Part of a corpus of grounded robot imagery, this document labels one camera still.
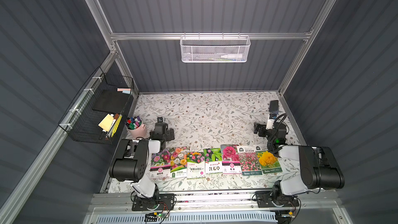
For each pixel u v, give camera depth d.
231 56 0.87
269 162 0.86
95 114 0.73
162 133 0.77
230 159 0.87
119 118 0.72
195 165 0.85
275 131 0.71
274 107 1.08
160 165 0.85
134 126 0.89
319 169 0.44
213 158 0.87
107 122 0.68
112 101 0.76
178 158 0.87
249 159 0.87
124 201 0.75
